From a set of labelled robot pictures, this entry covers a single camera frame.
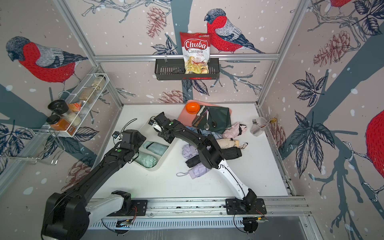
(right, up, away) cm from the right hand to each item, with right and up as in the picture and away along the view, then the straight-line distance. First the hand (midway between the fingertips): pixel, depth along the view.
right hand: (164, 128), depth 98 cm
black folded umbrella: (+43, -15, -8) cm, 47 cm away
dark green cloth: (+34, +6, +12) cm, 37 cm away
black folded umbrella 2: (+20, -18, -13) cm, 30 cm away
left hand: (-11, -4, -13) cm, 17 cm away
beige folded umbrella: (+41, -9, -7) cm, 43 cm away
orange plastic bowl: (+19, +14, +15) cm, 28 cm away
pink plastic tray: (+31, +17, +22) cm, 42 cm away
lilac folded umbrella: (+17, -13, -10) cm, 24 cm away
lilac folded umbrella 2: (+23, -23, -15) cm, 36 cm away
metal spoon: (+29, 0, +8) cm, 30 cm away
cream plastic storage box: (-11, -5, +6) cm, 13 cm away
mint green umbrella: (-4, -12, -6) cm, 14 cm away
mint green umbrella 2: (-7, -18, -15) cm, 24 cm away
